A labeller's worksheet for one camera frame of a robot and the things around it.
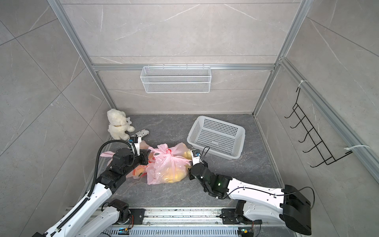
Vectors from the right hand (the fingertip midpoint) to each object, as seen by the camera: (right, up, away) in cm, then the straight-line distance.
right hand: (191, 162), depth 77 cm
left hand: (-23, +8, +1) cm, 24 cm away
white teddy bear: (-49, +20, +18) cm, 56 cm away
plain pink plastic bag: (-12, -1, -2) cm, 12 cm away
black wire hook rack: (+57, +16, -10) cm, 60 cm away
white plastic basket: (+24, +9, +27) cm, 37 cm away
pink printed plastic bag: (-30, -7, +7) cm, 32 cm away
